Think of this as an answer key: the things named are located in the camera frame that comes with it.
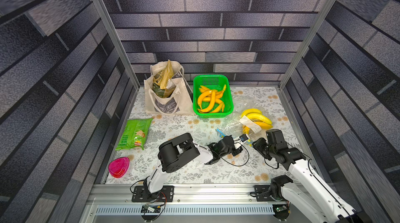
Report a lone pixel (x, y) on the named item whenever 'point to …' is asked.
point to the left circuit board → (149, 212)
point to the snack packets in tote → (163, 85)
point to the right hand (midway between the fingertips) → (252, 143)
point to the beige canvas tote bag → (180, 101)
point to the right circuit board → (282, 211)
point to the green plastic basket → (216, 82)
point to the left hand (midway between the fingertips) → (244, 139)
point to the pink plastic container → (118, 166)
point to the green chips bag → (134, 134)
